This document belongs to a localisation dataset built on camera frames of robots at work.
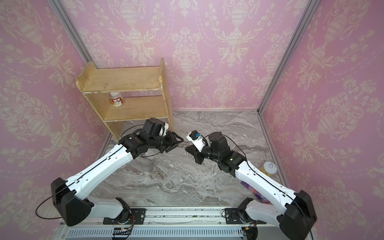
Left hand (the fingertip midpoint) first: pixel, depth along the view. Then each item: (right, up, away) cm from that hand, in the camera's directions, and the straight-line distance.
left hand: (183, 143), depth 72 cm
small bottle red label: (-42, +24, +18) cm, 52 cm away
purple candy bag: (+40, -29, +7) cm, 50 cm away
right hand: (+2, -3, 0) cm, 3 cm away
